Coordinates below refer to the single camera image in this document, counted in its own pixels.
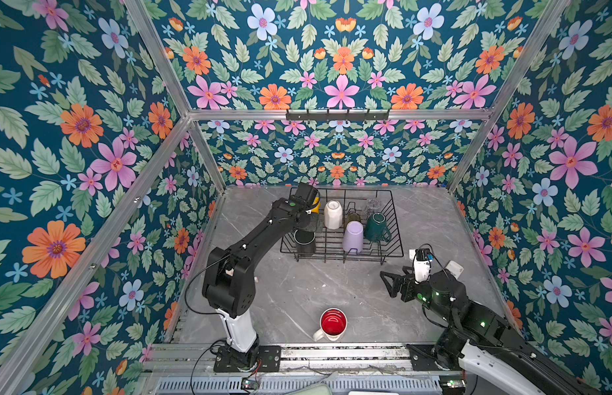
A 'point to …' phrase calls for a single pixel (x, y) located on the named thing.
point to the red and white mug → (333, 323)
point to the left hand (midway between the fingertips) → (312, 216)
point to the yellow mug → (317, 209)
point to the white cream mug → (333, 215)
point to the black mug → (305, 241)
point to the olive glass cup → (353, 216)
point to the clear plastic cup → (373, 205)
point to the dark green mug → (376, 229)
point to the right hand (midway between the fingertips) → (390, 271)
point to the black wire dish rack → (329, 242)
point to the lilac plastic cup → (353, 237)
